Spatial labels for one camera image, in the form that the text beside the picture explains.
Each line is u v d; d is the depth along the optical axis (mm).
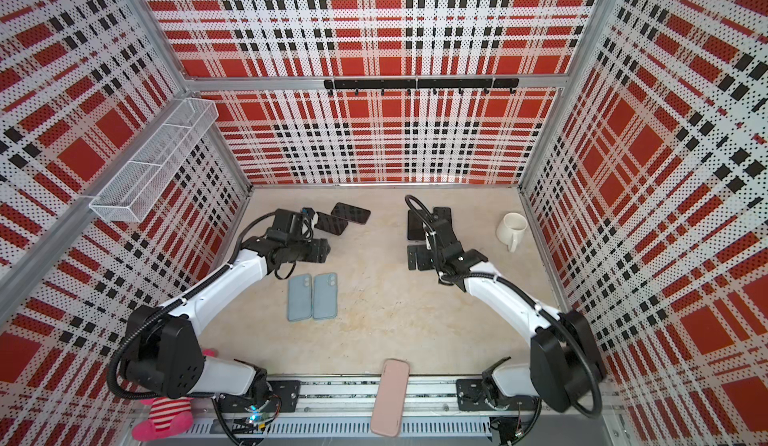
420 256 766
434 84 884
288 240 664
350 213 1140
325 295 911
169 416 663
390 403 718
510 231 984
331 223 1115
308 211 787
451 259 636
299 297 909
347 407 733
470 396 729
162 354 419
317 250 783
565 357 409
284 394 738
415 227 1138
